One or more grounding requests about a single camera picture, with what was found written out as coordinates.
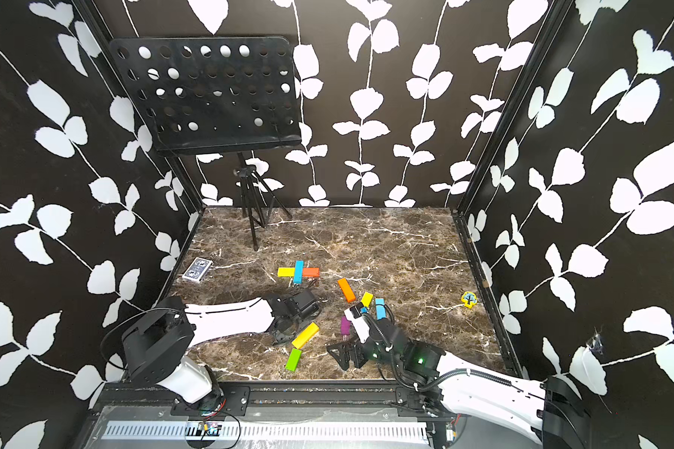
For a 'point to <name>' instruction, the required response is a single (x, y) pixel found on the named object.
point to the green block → (293, 359)
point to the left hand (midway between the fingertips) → (306, 324)
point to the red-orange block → (314, 272)
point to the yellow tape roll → (469, 298)
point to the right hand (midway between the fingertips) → (337, 340)
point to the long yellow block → (302, 338)
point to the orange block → (346, 289)
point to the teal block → (298, 271)
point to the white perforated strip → (262, 431)
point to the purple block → (344, 326)
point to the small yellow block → (367, 298)
